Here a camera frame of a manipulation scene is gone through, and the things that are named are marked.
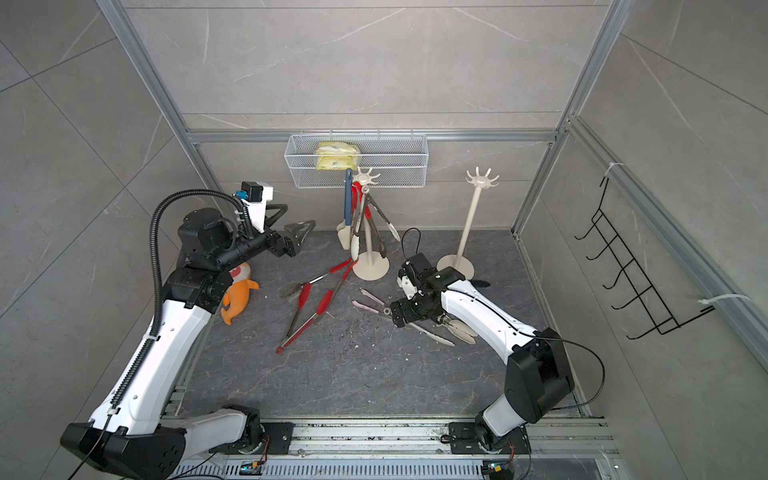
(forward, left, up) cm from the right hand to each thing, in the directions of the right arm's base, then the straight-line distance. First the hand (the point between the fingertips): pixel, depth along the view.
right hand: (410, 315), depth 83 cm
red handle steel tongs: (+22, +14, +23) cm, 35 cm away
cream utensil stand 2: (+23, -18, -5) cm, 30 cm away
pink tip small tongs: (+7, +7, -10) cm, 14 cm away
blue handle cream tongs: (+23, +19, +13) cm, 33 cm away
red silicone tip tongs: (+13, +35, -11) cm, 39 cm away
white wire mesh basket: (+49, +2, +19) cm, 53 cm away
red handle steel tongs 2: (+27, +21, -11) cm, 36 cm away
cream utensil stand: (+26, +14, -10) cm, 31 cm away
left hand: (+8, +25, +33) cm, 42 cm away
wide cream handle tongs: (-1, -16, -8) cm, 18 cm away
